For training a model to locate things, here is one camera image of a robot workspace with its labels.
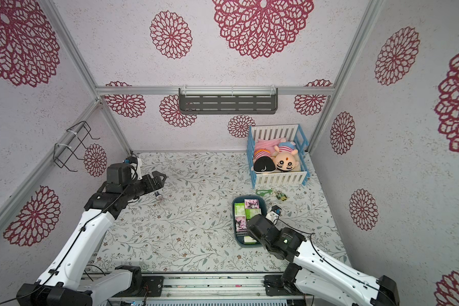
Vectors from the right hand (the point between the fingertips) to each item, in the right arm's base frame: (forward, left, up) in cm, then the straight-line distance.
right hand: (255, 229), depth 78 cm
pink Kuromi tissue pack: (+15, 0, -6) cm, 16 cm away
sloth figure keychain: (+23, -16, -10) cm, 29 cm away
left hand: (+14, +40, +14) cm, 44 cm away
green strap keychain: (+26, -10, -11) cm, 30 cm away
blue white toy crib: (+57, -23, +4) cm, 62 cm away
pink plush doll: (+53, -10, -2) cm, 54 cm away
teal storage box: (+15, -5, -7) cm, 17 cm away
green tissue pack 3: (-3, +3, -4) cm, 6 cm away
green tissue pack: (+12, +6, -5) cm, 14 cm away
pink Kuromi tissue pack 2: (+4, +6, -5) cm, 9 cm away
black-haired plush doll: (+32, -6, +4) cm, 33 cm away
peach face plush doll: (+37, -17, +2) cm, 41 cm away
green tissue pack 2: (+10, +1, -5) cm, 11 cm away
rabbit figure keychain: (+19, +48, -7) cm, 52 cm away
